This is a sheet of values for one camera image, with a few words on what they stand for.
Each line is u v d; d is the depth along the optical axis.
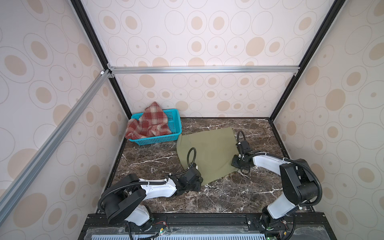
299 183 0.46
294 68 0.92
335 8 0.69
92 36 0.76
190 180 0.67
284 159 0.53
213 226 0.73
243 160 0.70
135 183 0.46
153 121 1.10
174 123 1.17
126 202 0.42
